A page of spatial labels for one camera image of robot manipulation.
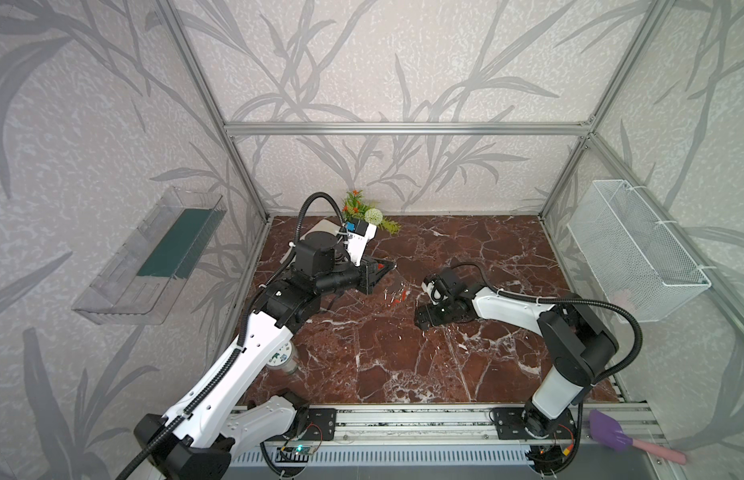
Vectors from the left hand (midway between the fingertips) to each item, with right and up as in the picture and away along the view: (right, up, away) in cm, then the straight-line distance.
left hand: (396, 260), depth 64 cm
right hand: (+10, -18, +28) cm, 34 cm away
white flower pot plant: (-14, +15, +37) cm, 43 cm away
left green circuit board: (-25, -48, +7) cm, 54 cm away
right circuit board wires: (+38, -48, +6) cm, 62 cm away
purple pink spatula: (+51, -42, +7) cm, 67 cm away
